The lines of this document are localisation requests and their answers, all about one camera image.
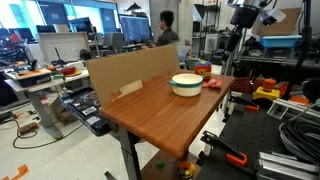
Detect blue plastic bin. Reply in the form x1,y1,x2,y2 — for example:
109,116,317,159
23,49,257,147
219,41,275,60
259,34,303,49

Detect white bowl teal rim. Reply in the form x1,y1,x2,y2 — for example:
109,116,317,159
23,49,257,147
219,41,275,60
168,73,204,98

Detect grey tripod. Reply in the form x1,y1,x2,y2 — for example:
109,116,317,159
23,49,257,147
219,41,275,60
221,19,255,78

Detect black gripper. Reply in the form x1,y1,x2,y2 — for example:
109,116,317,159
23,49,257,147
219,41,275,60
221,5,261,62

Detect large computer monitor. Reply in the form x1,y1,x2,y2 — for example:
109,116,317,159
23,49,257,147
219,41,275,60
118,13,154,44

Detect yellow emergency stop button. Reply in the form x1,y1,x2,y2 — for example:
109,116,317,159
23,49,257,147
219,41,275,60
252,77,282,102

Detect grey office chair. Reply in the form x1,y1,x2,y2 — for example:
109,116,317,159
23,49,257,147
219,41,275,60
102,31,127,54

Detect white grid board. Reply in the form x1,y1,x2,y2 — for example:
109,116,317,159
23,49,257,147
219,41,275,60
37,31,91,65

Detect black rounded blurry object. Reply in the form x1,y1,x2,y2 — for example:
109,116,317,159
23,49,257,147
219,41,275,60
301,77,320,103

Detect green cylindrical cup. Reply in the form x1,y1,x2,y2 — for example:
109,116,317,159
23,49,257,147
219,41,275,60
185,57,201,72

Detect seated person dark shirt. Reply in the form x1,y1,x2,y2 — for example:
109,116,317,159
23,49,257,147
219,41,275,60
141,9,180,50

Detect white desk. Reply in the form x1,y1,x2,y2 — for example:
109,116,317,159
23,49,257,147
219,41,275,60
4,68,91,140

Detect small open cardboard box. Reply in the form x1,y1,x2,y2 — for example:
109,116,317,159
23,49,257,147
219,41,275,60
49,99,80,126

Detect black metal table leg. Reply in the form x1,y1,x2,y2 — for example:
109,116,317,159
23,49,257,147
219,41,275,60
115,126,144,180

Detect yellow plate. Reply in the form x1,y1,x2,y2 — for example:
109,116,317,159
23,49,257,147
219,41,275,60
64,69,83,78

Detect black box orange lid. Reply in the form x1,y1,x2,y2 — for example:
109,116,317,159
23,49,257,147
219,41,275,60
15,68,53,89

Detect large cardboard box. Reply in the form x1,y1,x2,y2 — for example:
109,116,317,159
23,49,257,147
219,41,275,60
251,7,302,37

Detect small computer monitor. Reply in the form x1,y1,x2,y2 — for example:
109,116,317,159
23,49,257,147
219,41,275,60
67,17,95,35

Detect wooden lower shelf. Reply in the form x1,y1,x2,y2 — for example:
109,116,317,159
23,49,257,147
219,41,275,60
139,149,203,180

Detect black bar clamp orange handle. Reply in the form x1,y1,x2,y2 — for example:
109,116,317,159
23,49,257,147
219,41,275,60
229,94,261,113
200,130,250,168

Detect black vertical pole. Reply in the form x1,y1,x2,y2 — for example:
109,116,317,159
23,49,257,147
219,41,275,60
282,0,313,101

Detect small brown floor device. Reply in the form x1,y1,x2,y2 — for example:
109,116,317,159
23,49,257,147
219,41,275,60
16,121,41,136

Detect black perforated mounting board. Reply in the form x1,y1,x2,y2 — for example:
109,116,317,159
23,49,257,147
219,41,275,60
195,99,320,180

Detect pink plush toy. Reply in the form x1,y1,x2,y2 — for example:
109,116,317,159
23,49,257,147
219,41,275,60
201,77,223,90

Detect orange plastic crate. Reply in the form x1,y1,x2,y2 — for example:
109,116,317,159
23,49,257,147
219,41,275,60
231,77,255,95

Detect brown cardboard panel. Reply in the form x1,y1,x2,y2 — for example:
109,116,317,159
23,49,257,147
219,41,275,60
84,44,181,108

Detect black equipment case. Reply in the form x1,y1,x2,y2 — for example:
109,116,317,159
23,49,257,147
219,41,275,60
60,87,113,137

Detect red bowl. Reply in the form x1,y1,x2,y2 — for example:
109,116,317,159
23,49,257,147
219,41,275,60
60,66,78,76

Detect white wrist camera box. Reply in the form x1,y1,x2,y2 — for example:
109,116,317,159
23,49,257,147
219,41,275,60
259,8,287,27

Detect silver aluminium extrusion frame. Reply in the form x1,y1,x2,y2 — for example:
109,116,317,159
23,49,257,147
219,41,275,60
255,151,320,180
266,97,320,121

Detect black cable coil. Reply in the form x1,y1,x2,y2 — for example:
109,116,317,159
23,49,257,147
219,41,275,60
278,117,320,165

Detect black floor cable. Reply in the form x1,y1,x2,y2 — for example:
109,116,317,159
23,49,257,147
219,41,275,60
12,117,85,150

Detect multicoloured round toy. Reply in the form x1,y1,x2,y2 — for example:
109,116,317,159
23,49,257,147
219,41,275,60
175,160,197,180

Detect orange floor tape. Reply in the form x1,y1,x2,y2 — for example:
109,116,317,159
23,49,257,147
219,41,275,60
1,164,30,180

